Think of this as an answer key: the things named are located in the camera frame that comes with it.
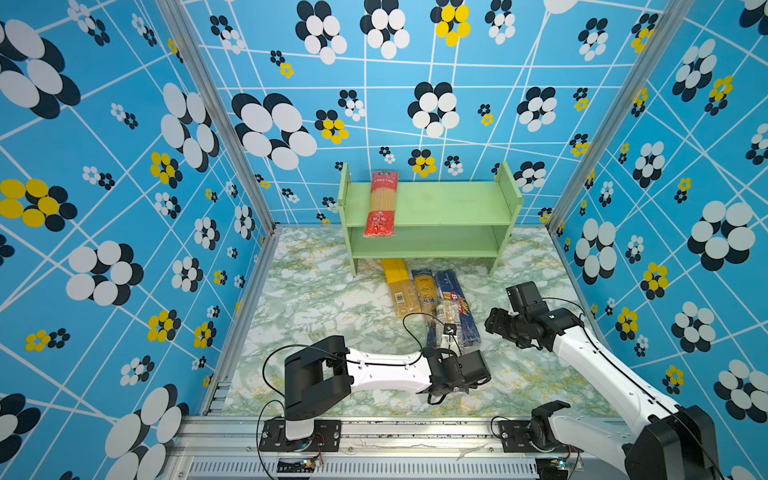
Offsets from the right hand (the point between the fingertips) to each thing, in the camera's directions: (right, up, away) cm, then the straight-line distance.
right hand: (496, 325), depth 84 cm
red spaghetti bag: (-33, +31, -3) cm, 45 cm away
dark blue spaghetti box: (-11, +8, +15) cm, 20 cm away
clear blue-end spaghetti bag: (-15, +2, +5) cm, 15 cm away
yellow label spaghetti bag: (-26, +6, +13) cm, 30 cm away
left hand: (-10, -11, -4) cm, 16 cm away
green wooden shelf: (-18, +30, +1) cm, 35 cm away
